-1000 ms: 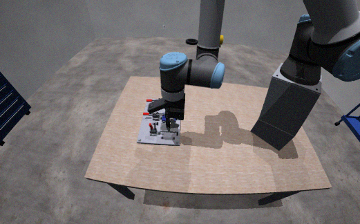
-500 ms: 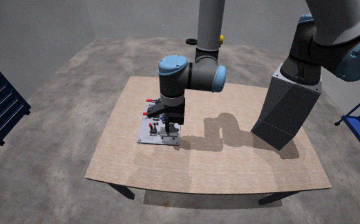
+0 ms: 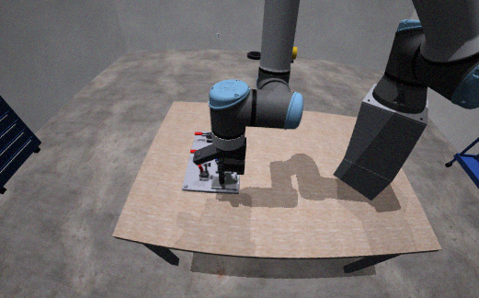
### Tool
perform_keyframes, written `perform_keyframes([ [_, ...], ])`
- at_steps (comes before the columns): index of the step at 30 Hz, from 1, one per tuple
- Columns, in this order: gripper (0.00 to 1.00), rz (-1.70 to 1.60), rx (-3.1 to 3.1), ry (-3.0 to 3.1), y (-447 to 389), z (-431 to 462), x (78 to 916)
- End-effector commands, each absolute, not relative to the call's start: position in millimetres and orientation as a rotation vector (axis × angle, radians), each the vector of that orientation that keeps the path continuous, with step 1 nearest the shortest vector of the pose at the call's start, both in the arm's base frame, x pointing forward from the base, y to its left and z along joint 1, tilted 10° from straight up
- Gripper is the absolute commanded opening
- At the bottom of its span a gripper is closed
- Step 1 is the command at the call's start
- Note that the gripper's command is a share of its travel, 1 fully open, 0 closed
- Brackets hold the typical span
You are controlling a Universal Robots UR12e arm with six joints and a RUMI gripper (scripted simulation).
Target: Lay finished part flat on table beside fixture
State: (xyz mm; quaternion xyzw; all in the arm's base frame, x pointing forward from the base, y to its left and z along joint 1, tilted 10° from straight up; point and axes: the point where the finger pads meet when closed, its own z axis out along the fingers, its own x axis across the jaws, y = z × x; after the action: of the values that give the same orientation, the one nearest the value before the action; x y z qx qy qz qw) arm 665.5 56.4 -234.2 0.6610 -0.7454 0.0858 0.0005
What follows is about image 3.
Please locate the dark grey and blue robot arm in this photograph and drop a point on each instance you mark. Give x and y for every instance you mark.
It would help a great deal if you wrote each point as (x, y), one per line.
(448, 42)

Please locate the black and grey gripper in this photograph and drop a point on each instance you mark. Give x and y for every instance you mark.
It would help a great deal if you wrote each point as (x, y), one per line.
(231, 162)

